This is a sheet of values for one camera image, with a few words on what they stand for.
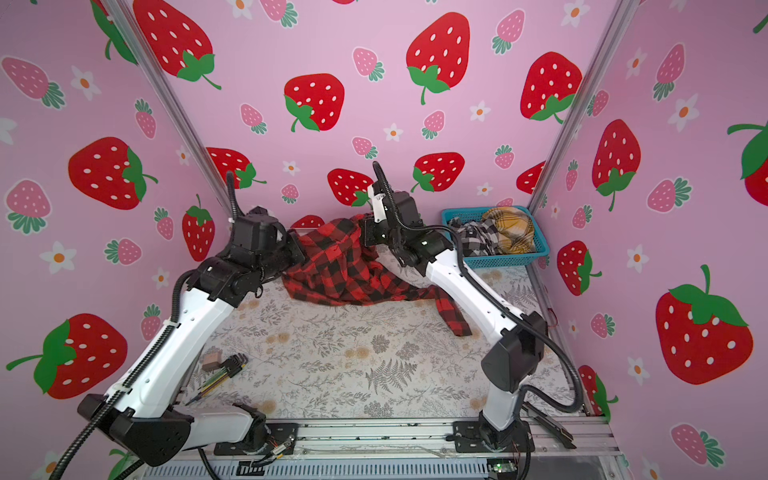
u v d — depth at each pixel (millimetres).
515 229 1074
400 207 545
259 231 509
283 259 592
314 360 881
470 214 1172
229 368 836
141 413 383
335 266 833
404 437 763
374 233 662
